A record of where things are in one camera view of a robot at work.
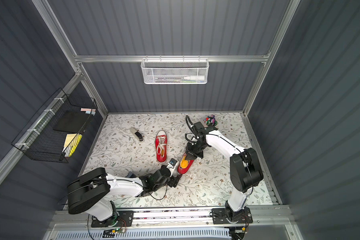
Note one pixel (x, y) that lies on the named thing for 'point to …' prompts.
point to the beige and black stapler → (136, 133)
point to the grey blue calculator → (131, 175)
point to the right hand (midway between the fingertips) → (186, 158)
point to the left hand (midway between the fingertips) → (176, 171)
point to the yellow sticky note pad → (72, 141)
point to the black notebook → (72, 121)
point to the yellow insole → (184, 163)
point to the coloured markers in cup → (211, 120)
